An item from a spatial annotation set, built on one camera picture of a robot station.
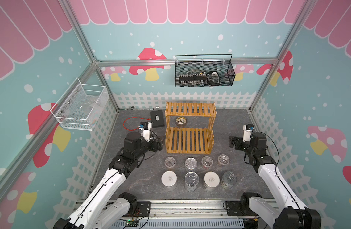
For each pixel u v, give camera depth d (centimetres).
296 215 39
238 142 74
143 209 74
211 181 74
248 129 71
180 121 112
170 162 85
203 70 94
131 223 73
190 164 85
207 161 85
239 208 74
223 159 86
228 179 77
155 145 66
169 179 76
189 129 106
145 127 64
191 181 73
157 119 112
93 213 41
